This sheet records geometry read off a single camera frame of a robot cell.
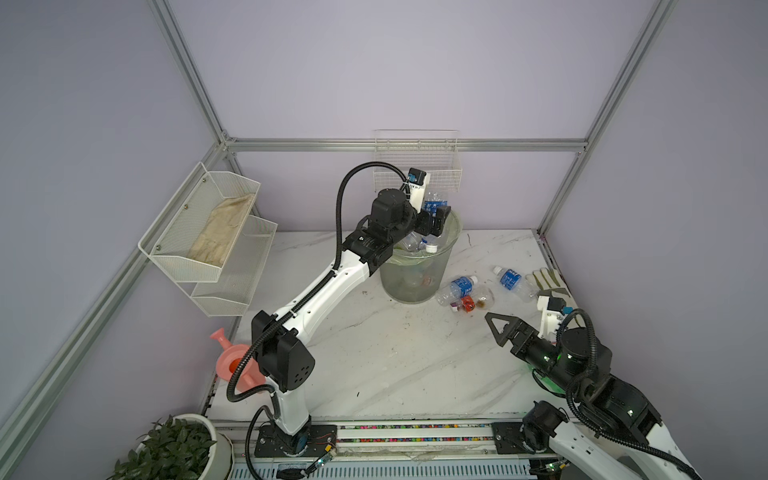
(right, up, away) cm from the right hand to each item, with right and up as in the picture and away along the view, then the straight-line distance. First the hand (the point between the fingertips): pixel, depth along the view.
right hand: (491, 321), depth 65 cm
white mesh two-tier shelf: (-75, +4, +24) cm, 79 cm away
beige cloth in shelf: (-69, +22, +16) cm, 74 cm away
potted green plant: (-63, -23, -6) cm, 68 cm away
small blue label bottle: (-16, +19, +20) cm, 32 cm away
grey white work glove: (+34, +5, +40) cm, 53 cm away
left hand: (-12, +28, +8) cm, 32 cm away
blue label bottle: (0, +4, +34) cm, 34 cm away
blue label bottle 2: (+20, +5, +36) cm, 42 cm away
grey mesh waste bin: (-15, +11, +22) cm, 28 cm away
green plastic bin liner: (-5, +23, +21) cm, 32 cm away
